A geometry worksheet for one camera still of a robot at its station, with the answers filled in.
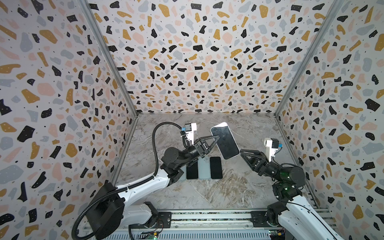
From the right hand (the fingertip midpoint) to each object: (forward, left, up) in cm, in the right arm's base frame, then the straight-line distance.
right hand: (241, 155), depth 58 cm
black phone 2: (+5, +5, +2) cm, 7 cm away
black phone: (+11, +7, -35) cm, 37 cm away
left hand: (+4, +9, +6) cm, 11 cm away
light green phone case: (+5, +26, -36) cm, 45 cm away
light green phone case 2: (+10, +14, -35) cm, 40 cm away
